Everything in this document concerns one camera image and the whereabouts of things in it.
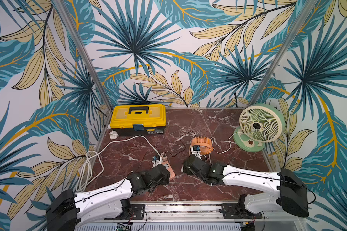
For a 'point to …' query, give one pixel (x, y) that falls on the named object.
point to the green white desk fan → (260, 123)
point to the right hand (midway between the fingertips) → (187, 163)
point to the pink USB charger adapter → (164, 159)
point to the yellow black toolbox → (138, 120)
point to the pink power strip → (166, 164)
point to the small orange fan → (205, 143)
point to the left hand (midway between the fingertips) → (165, 176)
